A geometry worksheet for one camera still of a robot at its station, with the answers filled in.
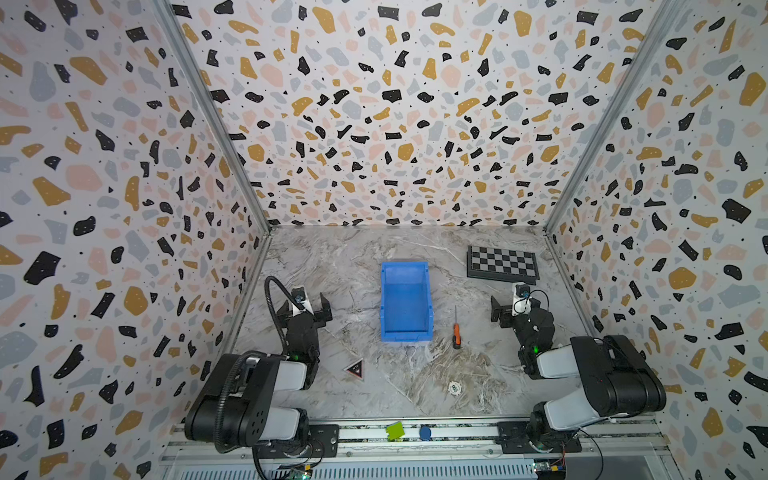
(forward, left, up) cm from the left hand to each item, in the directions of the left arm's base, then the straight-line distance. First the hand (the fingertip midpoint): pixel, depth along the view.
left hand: (307, 293), depth 87 cm
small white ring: (-23, -42, -13) cm, 49 cm away
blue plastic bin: (+5, -29, -14) cm, 32 cm away
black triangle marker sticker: (-18, -14, -12) cm, 26 cm away
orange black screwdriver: (-10, -44, -11) cm, 46 cm away
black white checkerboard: (+17, -64, -10) cm, 67 cm away
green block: (-34, -25, -12) cm, 44 cm away
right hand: (+2, -61, -2) cm, 61 cm away
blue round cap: (-34, -33, -12) cm, 49 cm away
